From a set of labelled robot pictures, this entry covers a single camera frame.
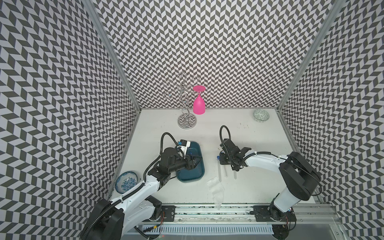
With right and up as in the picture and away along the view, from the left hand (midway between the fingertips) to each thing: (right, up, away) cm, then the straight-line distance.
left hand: (199, 159), depth 78 cm
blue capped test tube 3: (+21, -11, +8) cm, 25 cm away
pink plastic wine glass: (0, +30, +12) cm, 32 cm away
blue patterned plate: (-41, -13, +2) cm, 43 cm away
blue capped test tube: (-3, +2, -8) cm, 8 cm away
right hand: (+14, -4, +12) cm, 19 cm away
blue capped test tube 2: (+12, -3, +13) cm, 17 cm away
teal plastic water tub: (-6, -10, +4) cm, 12 cm away
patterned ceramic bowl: (+46, +24, +33) cm, 62 cm away
